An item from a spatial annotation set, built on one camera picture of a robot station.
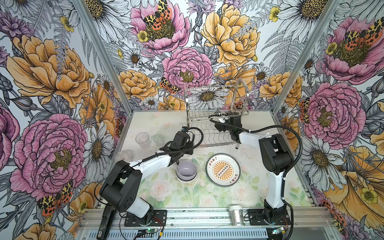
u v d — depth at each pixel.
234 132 0.81
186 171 0.87
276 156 0.55
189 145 0.73
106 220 0.72
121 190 0.44
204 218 0.76
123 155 0.92
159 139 1.01
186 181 0.79
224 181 0.84
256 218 0.74
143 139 1.02
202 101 1.19
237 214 0.72
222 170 0.89
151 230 0.71
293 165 0.53
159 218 0.73
